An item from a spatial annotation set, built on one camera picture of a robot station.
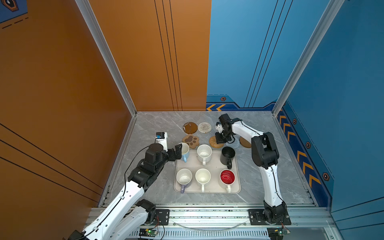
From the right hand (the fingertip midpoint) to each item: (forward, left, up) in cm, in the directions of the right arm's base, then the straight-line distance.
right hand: (216, 142), depth 102 cm
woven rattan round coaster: (0, +3, 0) cm, 3 cm away
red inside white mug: (-25, -4, +1) cm, 26 cm away
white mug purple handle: (-25, +21, +2) cm, 33 cm away
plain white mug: (-25, +10, +2) cm, 27 cm away
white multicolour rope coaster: (+12, +8, +2) cm, 15 cm away
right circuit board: (-51, -24, -1) cm, 56 cm away
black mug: (-12, -5, +4) cm, 13 cm away
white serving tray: (-28, +15, +8) cm, 33 cm away
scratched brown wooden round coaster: (+12, +19, +2) cm, 22 cm away
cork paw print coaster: (+1, +17, +1) cm, 17 cm away
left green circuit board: (-51, +37, -1) cm, 63 cm away
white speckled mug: (-9, +9, +2) cm, 13 cm away
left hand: (-15, +25, +21) cm, 36 cm away
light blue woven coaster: (-1, -13, 0) cm, 13 cm away
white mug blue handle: (-12, +21, +9) cm, 25 cm away
